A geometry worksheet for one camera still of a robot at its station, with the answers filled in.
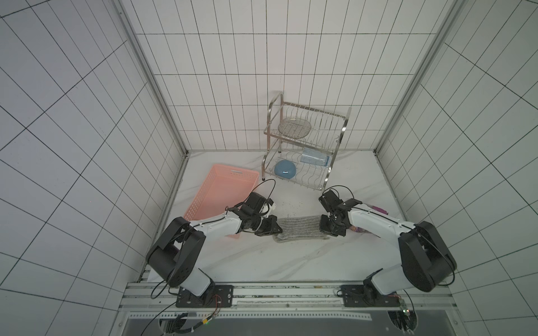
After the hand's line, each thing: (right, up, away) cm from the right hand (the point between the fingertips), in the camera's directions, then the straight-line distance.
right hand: (317, 231), depth 88 cm
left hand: (-17, 0, -5) cm, 18 cm away
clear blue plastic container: (+2, +33, +17) cm, 38 cm away
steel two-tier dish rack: (-7, +38, -2) cm, 38 cm away
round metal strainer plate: (-10, +46, +4) cm, 47 cm away
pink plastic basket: (-44, +17, +16) cm, 50 cm away
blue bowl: (-13, +27, +14) cm, 33 cm away
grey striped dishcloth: (-8, +1, +1) cm, 8 cm away
